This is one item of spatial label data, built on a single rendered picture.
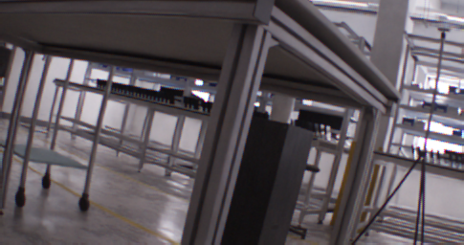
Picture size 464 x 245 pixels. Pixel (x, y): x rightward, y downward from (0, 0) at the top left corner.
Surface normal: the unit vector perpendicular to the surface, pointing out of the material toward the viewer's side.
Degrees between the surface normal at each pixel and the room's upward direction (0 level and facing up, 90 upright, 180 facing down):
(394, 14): 90
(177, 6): 90
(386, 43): 90
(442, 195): 90
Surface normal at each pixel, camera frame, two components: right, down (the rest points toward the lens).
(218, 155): -0.50, -0.16
